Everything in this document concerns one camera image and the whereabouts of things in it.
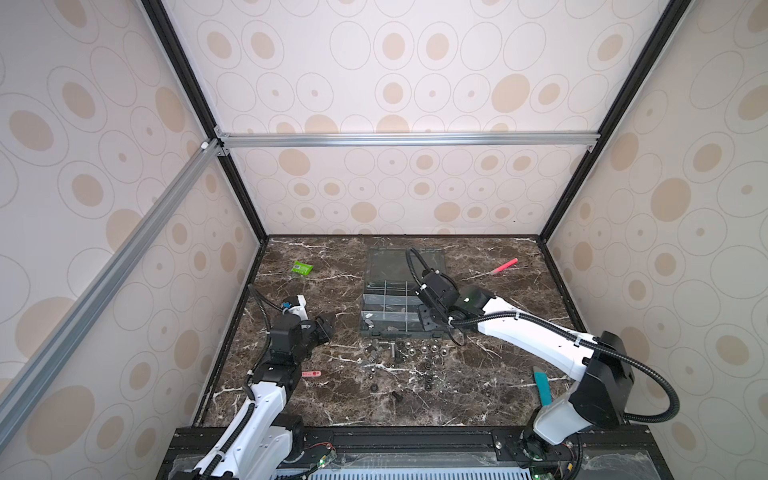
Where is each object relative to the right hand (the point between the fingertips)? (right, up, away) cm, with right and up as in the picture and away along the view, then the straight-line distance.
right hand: (431, 312), depth 82 cm
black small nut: (-16, -21, 0) cm, 26 cm away
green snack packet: (-44, +12, +26) cm, 52 cm away
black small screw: (-9, -23, -1) cm, 25 cm away
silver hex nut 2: (-1, -12, +7) cm, 14 cm away
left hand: (-25, 0, 0) cm, 25 cm away
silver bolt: (-10, -12, +7) cm, 18 cm away
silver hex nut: (-5, -13, +7) cm, 16 cm away
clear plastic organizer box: (-11, -1, +18) cm, 21 cm away
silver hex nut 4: (+5, -13, +7) cm, 16 cm away
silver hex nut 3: (+2, -12, +7) cm, 14 cm away
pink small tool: (-34, -18, +3) cm, 38 cm away
